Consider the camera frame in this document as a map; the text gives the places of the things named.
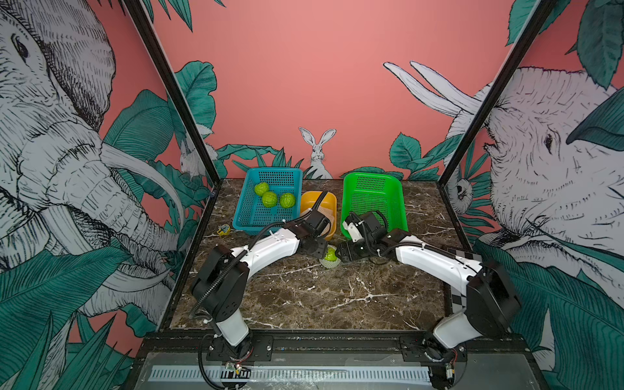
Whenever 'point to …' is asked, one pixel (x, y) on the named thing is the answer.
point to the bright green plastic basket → (367, 192)
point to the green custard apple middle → (269, 199)
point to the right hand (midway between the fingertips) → (341, 248)
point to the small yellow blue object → (224, 230)
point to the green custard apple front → (331, 254)
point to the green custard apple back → (261, 188)
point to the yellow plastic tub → (327, 207)
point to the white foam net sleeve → (330, 265)
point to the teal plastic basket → (250, 215)
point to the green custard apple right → (288, 200)
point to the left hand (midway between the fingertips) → (319, 244)
